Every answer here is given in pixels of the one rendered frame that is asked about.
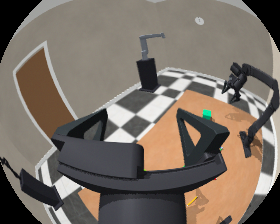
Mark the green cube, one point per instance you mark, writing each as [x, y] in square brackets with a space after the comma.
[206, 114]

